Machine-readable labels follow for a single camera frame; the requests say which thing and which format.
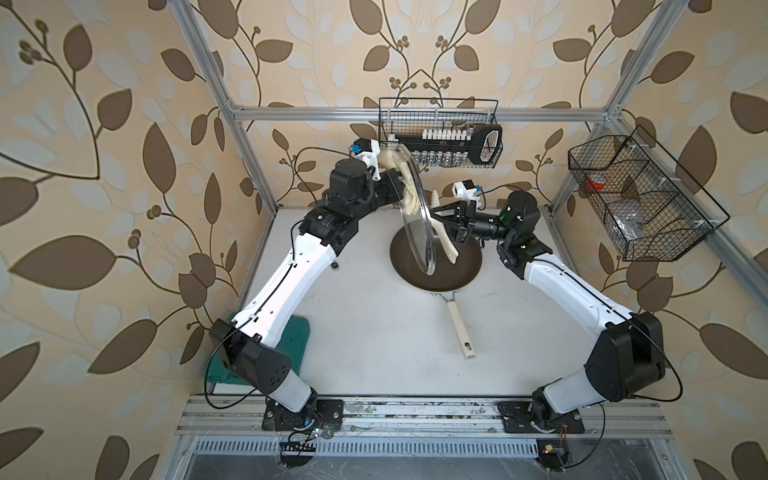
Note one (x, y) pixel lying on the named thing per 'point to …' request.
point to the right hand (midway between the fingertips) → (426, 218)
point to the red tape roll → (596, 181)
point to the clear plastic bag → (628, 215)
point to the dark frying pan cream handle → (447, 279)
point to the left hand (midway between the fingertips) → (405, 169)
